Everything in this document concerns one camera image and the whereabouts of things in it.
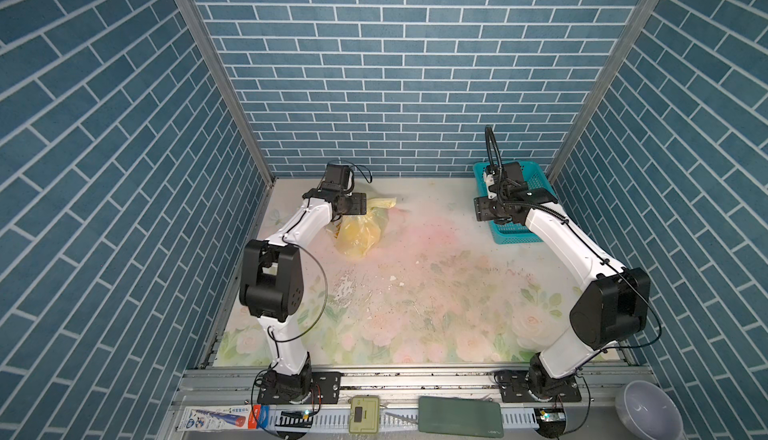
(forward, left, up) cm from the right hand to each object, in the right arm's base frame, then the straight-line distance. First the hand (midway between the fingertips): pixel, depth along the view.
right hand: (487, 202), depth 88 cm
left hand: (+2, +41, -5) cm, 41 cm away
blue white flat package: (-56, +65, -18) cm, 88 cm away
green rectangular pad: (-51, +7, -21) cm, 56 cm away
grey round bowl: (-46, -37, -20) cm, 63 cm away
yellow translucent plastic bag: (-6, +39, -13) cm, 41 cm away
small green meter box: (-53, +30, -18) cm, 63 cm away
